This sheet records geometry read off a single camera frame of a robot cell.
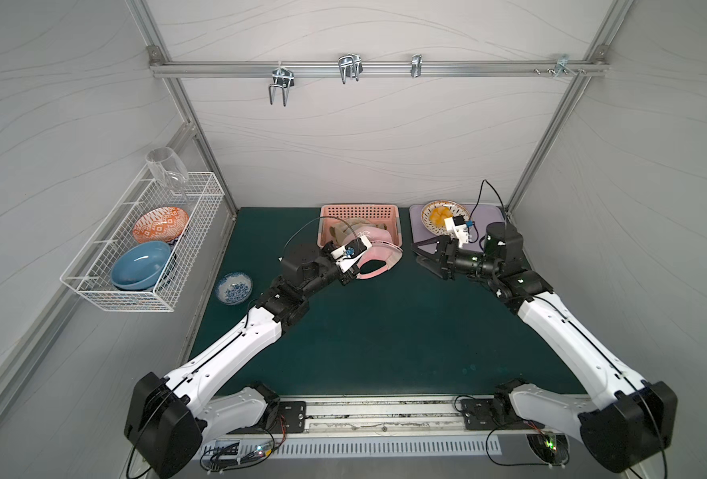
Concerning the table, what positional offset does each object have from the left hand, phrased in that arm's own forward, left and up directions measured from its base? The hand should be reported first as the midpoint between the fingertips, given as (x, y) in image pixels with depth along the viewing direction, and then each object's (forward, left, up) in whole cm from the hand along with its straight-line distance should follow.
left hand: (364, 242), depth 70 cm
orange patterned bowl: (+3, +50, +2) cm, 50 cm away
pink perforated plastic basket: (+37, -9, -28) cm, 47 cm away
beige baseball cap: (+27, +9, -26) cm, 38 cm away
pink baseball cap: (+10, -5, -19) cm, 22 cm away
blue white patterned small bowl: (+4, +43, -30) cm, 52 cm away
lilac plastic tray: (+39, -47, -30) cm, 68 cm away
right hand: (-2, -12, -1) cm, 12 cm away
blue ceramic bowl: (-10, +48, +3) cm, 49 cm away
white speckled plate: (+42, -37, -29) cm, 63 cm away
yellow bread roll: (+38, -29, -28) cm, 55 cm away
